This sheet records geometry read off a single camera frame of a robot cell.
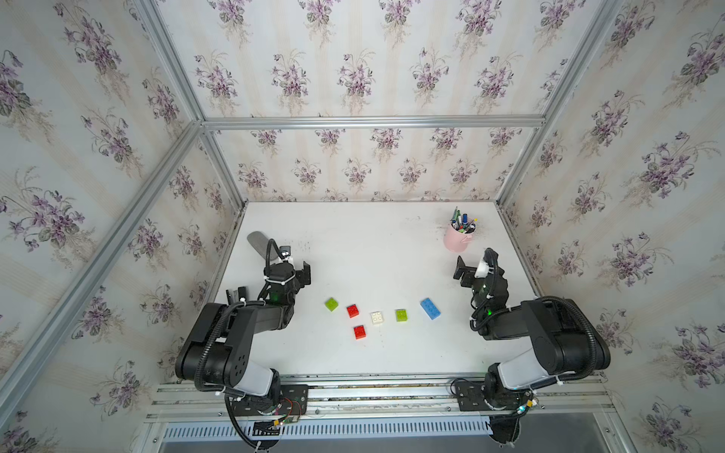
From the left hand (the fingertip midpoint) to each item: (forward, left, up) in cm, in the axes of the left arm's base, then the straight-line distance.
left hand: (289, 265), depth 93 cm
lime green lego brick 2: (-15, -37, -6) cm, 40 cm away
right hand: (-1, -63, +4) cm, 63 cm away
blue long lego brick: (-13, -46, -4) cm, 48 cm away
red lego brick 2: (-21, -24, -5) cm, 32 cm away
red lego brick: (-14, -21, -5) cm, 26 cm away
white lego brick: (-16, -29, -4) cm, 34 cm away
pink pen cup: (+11, -59, -1) cm, 60 cm away
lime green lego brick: (-11, -14, -6) cm, 19 cm away
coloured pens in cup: (+16, -60, +4) cm, 63 cm away
